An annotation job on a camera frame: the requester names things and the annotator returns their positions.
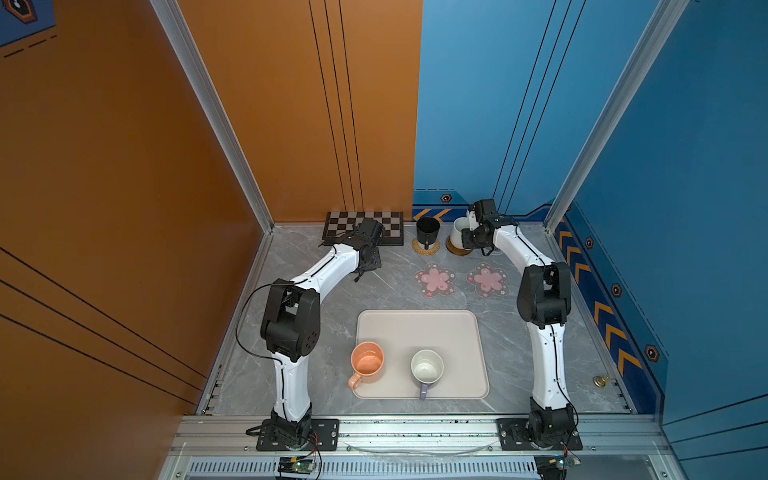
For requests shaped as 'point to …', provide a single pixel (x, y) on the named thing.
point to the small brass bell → (600, 381)
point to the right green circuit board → (554, 467)
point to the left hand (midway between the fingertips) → (369, 259)
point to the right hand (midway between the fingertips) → (466, 239)
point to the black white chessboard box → (342, 223)
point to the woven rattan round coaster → (419, 248)
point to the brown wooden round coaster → (457, 251)
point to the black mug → (427, 230)
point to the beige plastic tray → (457, 335)
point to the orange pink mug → (367, 361)
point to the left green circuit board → (295, 465)
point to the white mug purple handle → (427, 367)
